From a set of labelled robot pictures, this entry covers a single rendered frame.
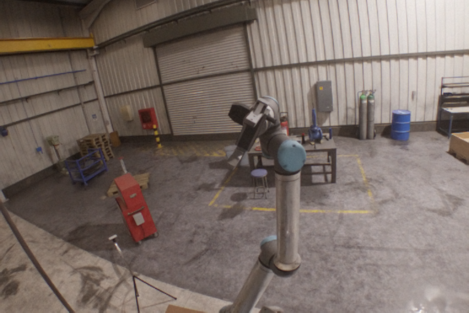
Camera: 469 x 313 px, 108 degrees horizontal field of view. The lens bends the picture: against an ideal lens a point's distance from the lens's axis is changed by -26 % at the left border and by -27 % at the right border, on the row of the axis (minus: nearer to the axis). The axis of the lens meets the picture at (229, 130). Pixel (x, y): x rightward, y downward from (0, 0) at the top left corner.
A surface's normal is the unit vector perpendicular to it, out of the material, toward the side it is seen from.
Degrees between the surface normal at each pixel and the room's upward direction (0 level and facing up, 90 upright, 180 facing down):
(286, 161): 85
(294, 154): 85
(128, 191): 90
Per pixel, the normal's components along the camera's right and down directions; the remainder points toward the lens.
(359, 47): -0.35, 0.32
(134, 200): 0.62, 0.12
